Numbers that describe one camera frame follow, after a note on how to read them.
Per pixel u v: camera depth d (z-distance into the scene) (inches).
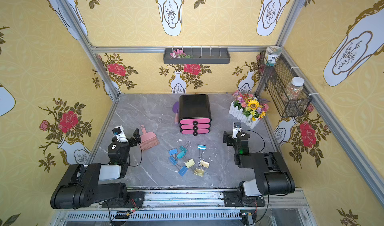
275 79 39.5
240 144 28.1
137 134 33.5
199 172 31.6
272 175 17.5
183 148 36.0
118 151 26.6
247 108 36.2
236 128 31.5
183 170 32.2
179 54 34.6
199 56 36.3
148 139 37.4
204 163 33.1
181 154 34.4
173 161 33.1
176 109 43.7
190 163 33.2
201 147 35.7
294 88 25.6
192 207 28.9
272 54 33.4
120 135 29.5
